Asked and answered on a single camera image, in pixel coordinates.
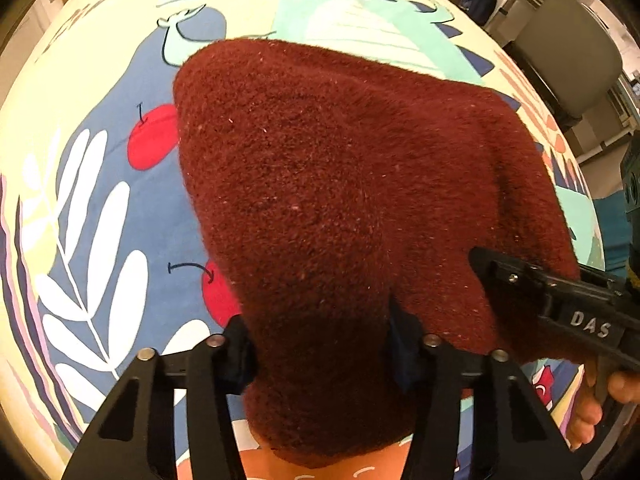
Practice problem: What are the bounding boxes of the yellow dinosaur bed cover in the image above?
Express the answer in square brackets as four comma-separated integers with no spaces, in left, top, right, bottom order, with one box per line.
[1,0,604,479]

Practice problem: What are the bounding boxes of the dark blue bag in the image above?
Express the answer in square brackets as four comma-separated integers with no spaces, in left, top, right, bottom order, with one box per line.
[458,0,498,27]

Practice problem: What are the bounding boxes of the dark red knit sweater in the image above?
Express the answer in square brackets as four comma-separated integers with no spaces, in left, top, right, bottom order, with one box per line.
[174,39,586,468]

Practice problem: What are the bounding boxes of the grey desk chair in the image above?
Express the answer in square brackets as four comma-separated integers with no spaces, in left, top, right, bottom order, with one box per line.
[503,0,623,132]

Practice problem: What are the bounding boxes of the right hand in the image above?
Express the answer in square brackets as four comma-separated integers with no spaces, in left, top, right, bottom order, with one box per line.
[565,360,640,451]

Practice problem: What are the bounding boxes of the teal folded blanket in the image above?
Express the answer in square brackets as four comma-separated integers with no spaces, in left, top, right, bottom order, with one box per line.
[594,191,631,278]

